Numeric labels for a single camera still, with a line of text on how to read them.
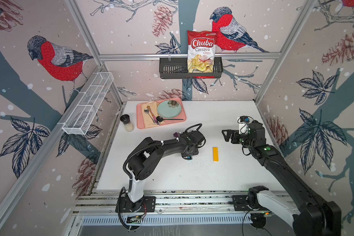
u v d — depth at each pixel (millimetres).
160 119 1080
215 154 922
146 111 1141
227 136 730
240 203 733
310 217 374
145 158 511
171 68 949
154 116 1106
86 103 778
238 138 708
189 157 788
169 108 1165
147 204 731
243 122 698
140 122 1074
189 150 671
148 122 1072
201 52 852
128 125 997
